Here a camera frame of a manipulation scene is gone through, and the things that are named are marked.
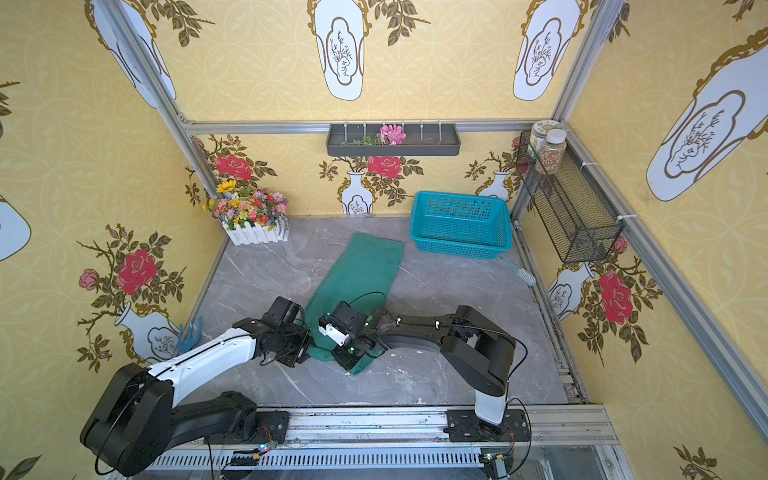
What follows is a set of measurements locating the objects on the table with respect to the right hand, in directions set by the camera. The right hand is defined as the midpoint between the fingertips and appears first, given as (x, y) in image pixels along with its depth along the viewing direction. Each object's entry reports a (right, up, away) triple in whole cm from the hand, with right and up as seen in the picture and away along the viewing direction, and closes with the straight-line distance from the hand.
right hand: (344, 348), depth 85 cm
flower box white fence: (-33, +39, +16) cm, 54 cm away
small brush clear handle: (+60, +18, +18) cm, 65 cm away
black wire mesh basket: (+65, +36, -4) cm, 75 cm away
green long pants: (0, +21, +20) cm, 29 cm away
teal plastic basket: (+41, +37, +33) cm, 64 cm away
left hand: (-10, +1, +3) cm, 11 cm away
